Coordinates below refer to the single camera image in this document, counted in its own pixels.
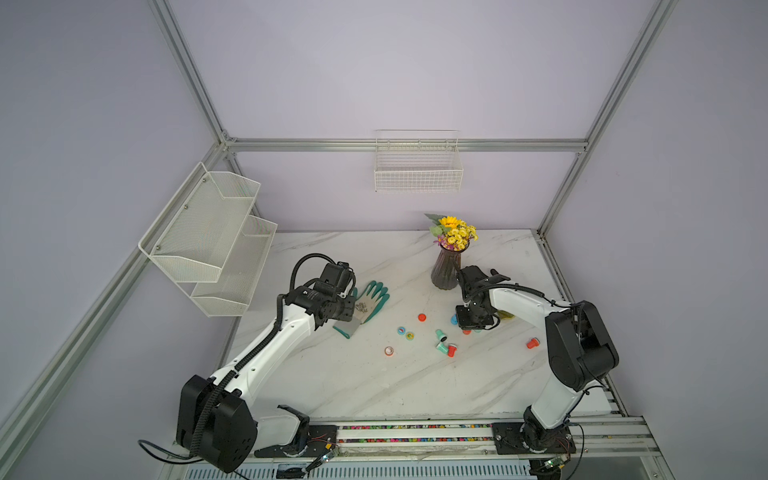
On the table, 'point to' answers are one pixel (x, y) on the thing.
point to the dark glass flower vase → (446, 268)
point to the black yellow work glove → (497, 277)
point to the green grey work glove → (365, 308)
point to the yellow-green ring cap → (410, 336)
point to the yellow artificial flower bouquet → (453, 234)
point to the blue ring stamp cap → (401, 330)
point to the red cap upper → (421, 317)
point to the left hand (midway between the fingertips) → (339, 309)
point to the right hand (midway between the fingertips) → (470, 328)
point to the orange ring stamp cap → (389, 351)
